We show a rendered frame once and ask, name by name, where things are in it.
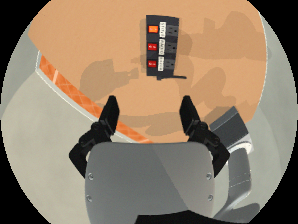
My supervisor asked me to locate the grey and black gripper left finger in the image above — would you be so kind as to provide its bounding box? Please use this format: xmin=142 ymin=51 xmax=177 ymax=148
xmin=69 ymin=95 xmax=120 ymax=179

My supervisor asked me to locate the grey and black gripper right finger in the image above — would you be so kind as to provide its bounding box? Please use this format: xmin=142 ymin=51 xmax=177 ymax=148
xmin=179 ymin=95 xmax=230 ymax=178

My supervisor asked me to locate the black power strip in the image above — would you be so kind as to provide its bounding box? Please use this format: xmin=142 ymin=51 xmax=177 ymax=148
xmin=146 ymin=15 xmax=187 ymax=81

